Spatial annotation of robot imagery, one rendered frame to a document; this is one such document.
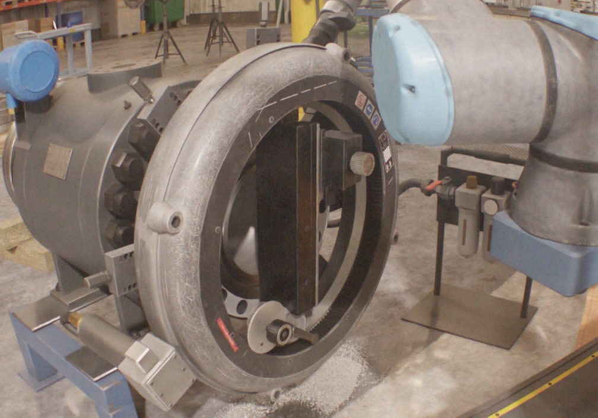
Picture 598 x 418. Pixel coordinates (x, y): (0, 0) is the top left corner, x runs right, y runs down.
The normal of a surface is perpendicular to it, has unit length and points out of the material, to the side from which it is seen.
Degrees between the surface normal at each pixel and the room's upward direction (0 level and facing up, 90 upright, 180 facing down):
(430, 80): 82
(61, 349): 0
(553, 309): 0
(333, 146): 86
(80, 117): 38
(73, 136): 48
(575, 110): 106
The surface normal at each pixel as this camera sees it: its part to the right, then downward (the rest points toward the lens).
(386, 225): 0.79, 0.18
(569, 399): -0.04, -0.94
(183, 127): -0.44, -0.47
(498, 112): 0.05, 0.61
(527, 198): -0.92, -0.21
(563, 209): -0.58, -0.04
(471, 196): -0.62, 0.29
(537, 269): -0.89, 0.18
